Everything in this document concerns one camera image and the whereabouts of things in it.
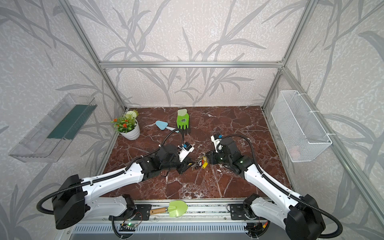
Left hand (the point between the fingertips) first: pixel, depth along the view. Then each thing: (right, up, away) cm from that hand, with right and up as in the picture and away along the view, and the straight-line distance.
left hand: (194, 158), depth 77 cm
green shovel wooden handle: (-9, -25, -3) cm, 27 cm away
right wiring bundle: (+31, -35, -4) cm, 47 cm away
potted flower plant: (-42, +17, +14) cm, 47 cm away
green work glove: (-11, +21, +35) cm, 42 cm away
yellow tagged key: (+5, -7, +12) cm, 15 cm away
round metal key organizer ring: (+4, -4, +6) cm, 8 cm away
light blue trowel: (-25, +16, +32) cm, 44 cm away
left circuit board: (-32, -32, -5) cm, 46 cm away
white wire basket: (+46, +14, -15) cm, 50 cm away
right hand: (+6, +4, +3) cm, 8 cm away
